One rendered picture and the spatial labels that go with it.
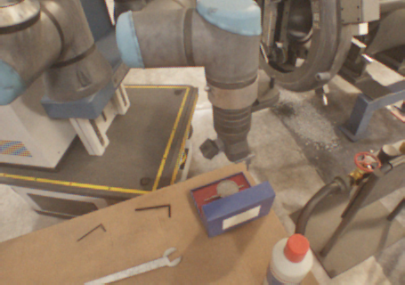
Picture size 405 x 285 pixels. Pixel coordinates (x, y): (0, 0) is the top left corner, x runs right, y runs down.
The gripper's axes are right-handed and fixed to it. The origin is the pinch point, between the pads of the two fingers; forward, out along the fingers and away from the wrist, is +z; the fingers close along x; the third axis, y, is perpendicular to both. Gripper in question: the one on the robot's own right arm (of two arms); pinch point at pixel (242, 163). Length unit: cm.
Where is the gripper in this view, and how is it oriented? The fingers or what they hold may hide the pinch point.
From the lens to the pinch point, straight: 62.7
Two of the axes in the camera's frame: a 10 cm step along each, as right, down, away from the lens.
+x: 3.5, 6.3, -6.9
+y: -9.3, 3.0, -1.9
